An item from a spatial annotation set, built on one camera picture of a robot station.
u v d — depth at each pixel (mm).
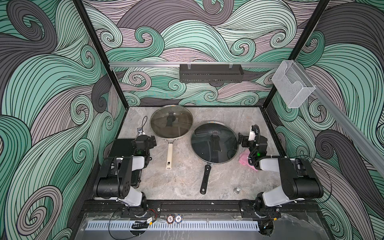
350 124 581
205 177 760
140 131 810
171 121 906
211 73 956
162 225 697
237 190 753
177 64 938
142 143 713
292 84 791
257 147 702
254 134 779
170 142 914
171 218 711
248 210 728
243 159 877
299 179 455
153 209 727
